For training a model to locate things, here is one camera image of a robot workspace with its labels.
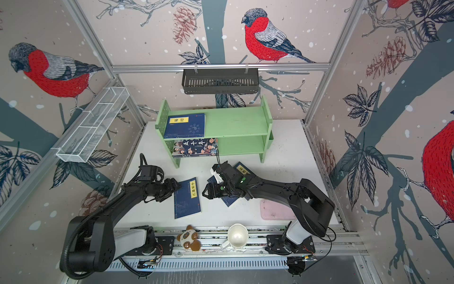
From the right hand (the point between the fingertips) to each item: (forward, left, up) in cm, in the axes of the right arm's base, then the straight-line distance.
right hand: (206, 195), depth 80 cm
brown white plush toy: (-17, +6, -5) cm, 19 cm away
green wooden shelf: (+22, -15, +20) cm, 34 cm away
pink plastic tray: (-3, -31, -8) cm, 32 cm away
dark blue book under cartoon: (+1, -9, -8) cm, 12 cm away
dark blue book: (+1, +12, -8) cm, 14 cm away
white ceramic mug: (-15, -15, -9) cm, 23 cm away
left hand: (+4, +17, -4) cm, 18 cm away
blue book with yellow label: (+25, +7, +21) cm, 33 cm away
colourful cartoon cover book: (+22, +10, +7) cm, 25 cm away
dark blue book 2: (+17, -17, -6) cm, 25 cm away
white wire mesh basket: (+20, +52, +25) cm, 61 cm away
